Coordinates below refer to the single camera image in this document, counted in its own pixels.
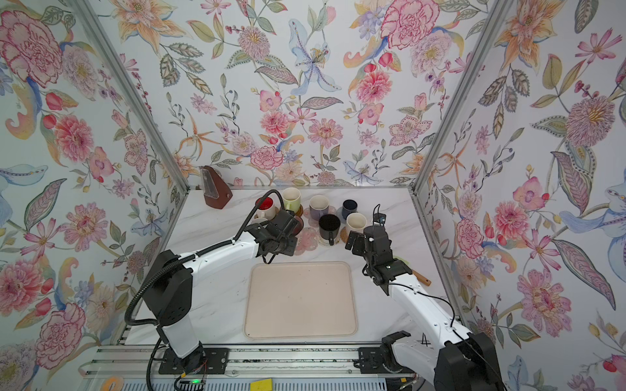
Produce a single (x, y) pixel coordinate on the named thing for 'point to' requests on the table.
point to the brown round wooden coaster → (300, 212)
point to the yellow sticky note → (262, 385)
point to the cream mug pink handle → (355, 221)
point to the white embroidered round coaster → (326, 241)
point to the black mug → (329, 227)
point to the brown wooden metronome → (216, 192)
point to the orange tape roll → (118, 380)
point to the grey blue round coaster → (339, 213)
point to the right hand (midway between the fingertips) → (362, 234)
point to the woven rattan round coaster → (344, 234)
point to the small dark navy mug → (349, 206)
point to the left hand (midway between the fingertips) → (293, 244)
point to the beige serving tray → (301, 299)
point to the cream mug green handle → (292, 199)
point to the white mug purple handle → (319, 207)
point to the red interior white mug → (266, 210)
